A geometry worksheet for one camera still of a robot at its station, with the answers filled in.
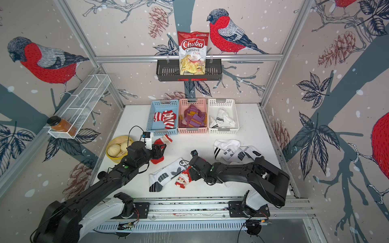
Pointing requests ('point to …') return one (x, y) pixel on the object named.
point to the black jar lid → (102, 174)
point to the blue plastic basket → (159, 106)
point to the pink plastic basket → (199, 103)
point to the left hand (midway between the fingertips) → (165, 142)
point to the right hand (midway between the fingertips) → (194, 169)
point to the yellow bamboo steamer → (117, 149)
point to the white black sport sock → (158, 179)
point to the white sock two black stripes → (222, 114)
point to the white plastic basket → (230, 125)
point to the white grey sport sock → (245, 154)
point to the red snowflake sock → (162, 141)
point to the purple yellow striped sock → (194, 118)
